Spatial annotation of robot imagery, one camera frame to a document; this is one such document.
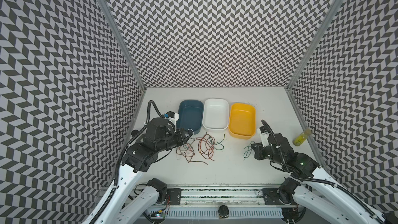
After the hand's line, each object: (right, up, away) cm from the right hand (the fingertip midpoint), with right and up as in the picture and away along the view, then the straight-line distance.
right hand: (252, 144), depth 76 cm
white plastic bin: (-17, +13, +24) cm, 32 cm away
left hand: (-28, +8, -10) cm, 31 cm away
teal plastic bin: (-33, +12, +23) cm, 42 cm away
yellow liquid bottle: (+29, 0, +9) cm, 30 cm away
